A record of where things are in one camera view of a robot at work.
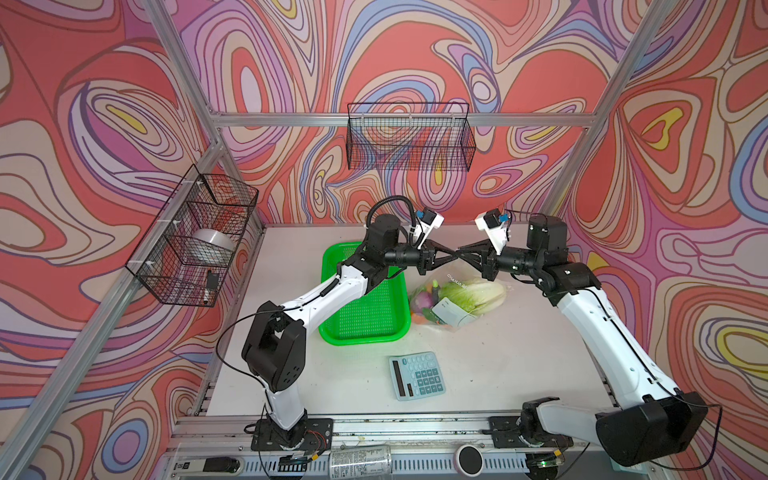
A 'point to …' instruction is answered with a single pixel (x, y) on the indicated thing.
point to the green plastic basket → (380, 316)
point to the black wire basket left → (189, 252)
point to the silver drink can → (360, 462)
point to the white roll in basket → (212, 242)
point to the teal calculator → (416, 375)
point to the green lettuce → (476, 298)
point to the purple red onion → (421, 300)
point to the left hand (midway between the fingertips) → (457, 257)
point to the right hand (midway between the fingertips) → (462, 257)
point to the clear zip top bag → (443, 314)
